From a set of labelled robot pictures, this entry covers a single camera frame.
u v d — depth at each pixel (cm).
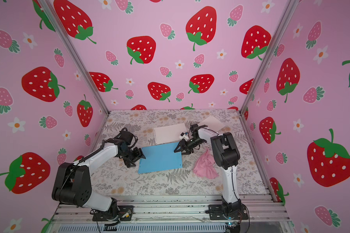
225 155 57
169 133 110
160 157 92
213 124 115
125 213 72
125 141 72
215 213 73
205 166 88
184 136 93
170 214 75
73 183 44
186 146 85
